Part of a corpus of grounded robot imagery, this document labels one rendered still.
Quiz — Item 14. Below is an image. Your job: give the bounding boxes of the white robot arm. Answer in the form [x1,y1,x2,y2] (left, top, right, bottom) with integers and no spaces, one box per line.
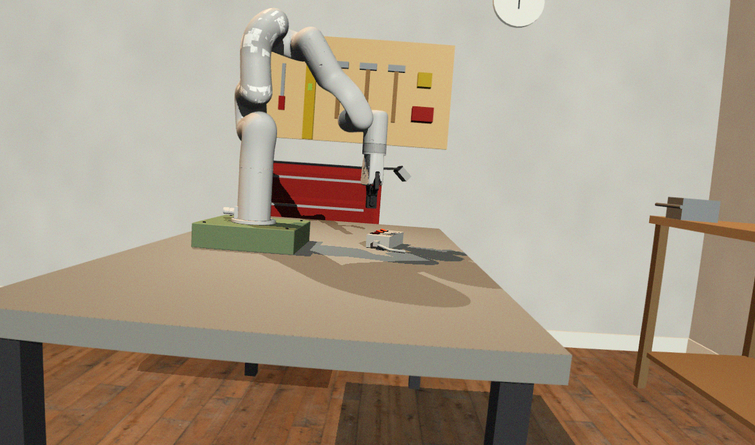
[223,8,388,225]

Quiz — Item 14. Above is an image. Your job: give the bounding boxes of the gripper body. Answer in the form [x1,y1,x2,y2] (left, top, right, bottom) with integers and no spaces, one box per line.
[360,152,386,187]

